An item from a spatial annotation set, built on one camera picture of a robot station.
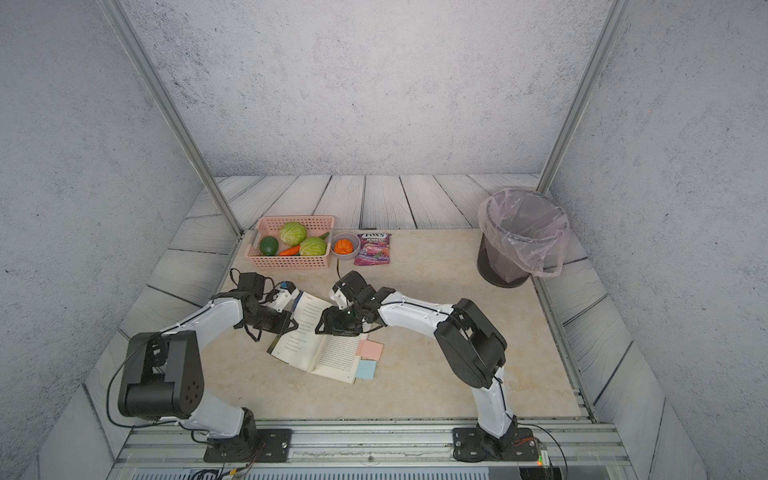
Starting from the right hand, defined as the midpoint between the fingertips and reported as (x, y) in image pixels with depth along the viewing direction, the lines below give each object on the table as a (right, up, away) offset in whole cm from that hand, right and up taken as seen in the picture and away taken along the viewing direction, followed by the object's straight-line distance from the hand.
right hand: (322, 334), depth 82 cm
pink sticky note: (+12, -6, +7) cm, 16 cm away
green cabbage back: (-18, +29, +29) cm, 45 cm away
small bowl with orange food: (+2, +25, +27) cm, 36 cm away
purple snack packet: (+12, +23, +32) cm, 41 cm away
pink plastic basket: (-29, +32, +37) cm, 57 cm away
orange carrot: (-18, +23, +29) cm, 41 cm away
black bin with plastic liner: (+62, +29, +19) cm, 71 cm away
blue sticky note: (+12, -11, +3) cm, 16 cm away
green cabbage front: (-9, +24, +25) cm, 36 cm away
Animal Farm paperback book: (-6, -6, +5) cm, 10 cm away
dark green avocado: (-27, +25, +30) cm, 47 cm away
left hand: (-9, +1, +9) cm, 13 cm away
